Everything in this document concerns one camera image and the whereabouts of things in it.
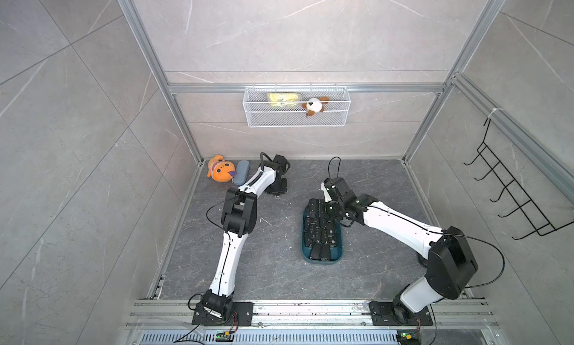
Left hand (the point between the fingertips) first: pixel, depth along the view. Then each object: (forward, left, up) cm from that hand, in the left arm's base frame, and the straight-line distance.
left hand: (281, 187), depth 107 cm
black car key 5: (-32, -14, 0) cm, 35 cm away
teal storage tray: (-32, -22, -1) cm, 39 cm away
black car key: (-24, -12, +20) cm, 33 cm away
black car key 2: (-20, -11, +1) cm, 23 cm away
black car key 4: (-27, -21, 0) cm, 34 cm away
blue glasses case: (+9, +20, +2) cm, 22 cm away
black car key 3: (-27, -11, +1) cm, 30 cm away
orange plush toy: (+6, +29, +7) cm, 30 cm away
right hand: (-20, -14, +12) cm, 27 cm away
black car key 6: (-32, -17, 0) cm, 37 cm away
